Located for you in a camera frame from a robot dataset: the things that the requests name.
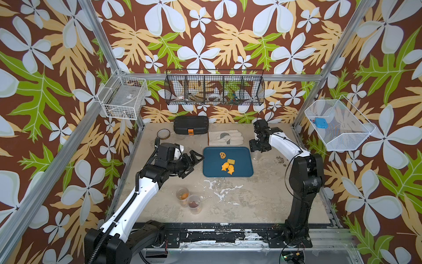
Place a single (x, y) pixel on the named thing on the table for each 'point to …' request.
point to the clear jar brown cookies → (194, 203)
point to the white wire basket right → (341, 127)
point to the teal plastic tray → (243, 156)
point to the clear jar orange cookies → (182, 194)
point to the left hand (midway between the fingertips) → (201, 160)
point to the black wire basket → (215, 87)
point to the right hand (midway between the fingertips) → (256, 146)
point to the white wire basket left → (123, 97)
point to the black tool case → (191, 125)
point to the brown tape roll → (164, 133)
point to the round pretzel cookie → (222, 155)
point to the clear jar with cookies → (257, 155)
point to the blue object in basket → (321, 122)
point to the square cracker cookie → (232, 161)
